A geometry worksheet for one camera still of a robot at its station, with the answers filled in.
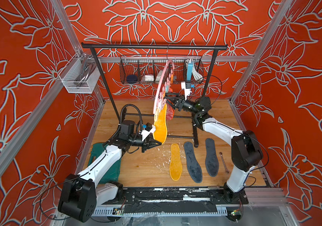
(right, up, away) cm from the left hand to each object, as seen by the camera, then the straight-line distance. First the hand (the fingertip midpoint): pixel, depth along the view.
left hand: (159, 142), depth 74 cm
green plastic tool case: (-26, -19, +3) cm, 32 cm away
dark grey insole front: (+33, -15, +12) cm, 38 cm away
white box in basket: (-7, +38, +13) cm, 41 cm away
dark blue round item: (-19, +39, +22) cm, 49 cm away
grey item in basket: (0, +39, +16) cm, 43 cm away
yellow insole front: (+10, -17, +10) cm, 22 cm away
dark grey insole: (+21, -19, +8) cm, 30 cm away
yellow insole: (+1, +5, -4) cm, 6 cm away
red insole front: (+7, +16, +11) cm, 21 cm away
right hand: (+2, +23, -5) cm, 24 cm away
